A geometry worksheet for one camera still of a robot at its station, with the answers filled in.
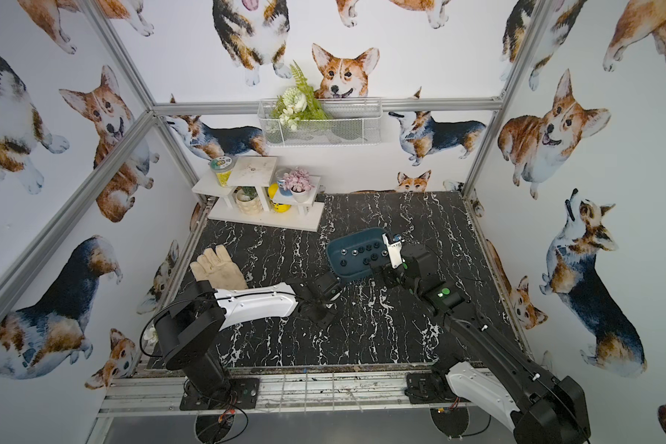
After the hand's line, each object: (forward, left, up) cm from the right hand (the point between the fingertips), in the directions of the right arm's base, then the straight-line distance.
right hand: (392, 251), depth 79 cm
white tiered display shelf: (+33, +45, +2) cm, 56 cm away
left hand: (-9, +19, -19) cm, 29 cm away
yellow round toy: (+31, +41, -5) cm, 52 cm away
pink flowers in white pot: (+23, +29, +6) cm, 38 cm away
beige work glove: (+5, +59, -19) cm, 62 cm away
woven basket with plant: (+34, +54, -13) cm, 65 cm away
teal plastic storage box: (+11, +11, -19) cm, 25 cm away
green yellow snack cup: (+33, +57, +5) cm, 66 cm away
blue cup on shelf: (+25, +36, 0) cm, 44 cm away
